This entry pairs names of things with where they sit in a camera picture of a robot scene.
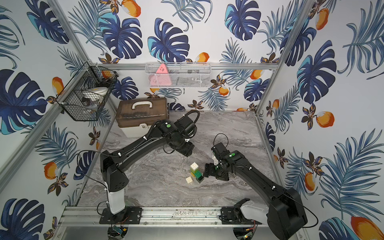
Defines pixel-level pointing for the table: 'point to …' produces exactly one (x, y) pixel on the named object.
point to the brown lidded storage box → (136, 117)
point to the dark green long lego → (198, 175)
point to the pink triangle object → (161, 78)
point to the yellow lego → (192, 174)
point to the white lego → (194, 166)
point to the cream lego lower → (189, 179)
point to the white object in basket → (95, 92)
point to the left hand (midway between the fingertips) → (187, 148)
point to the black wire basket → (85, 109)
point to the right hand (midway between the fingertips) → (210, 175)
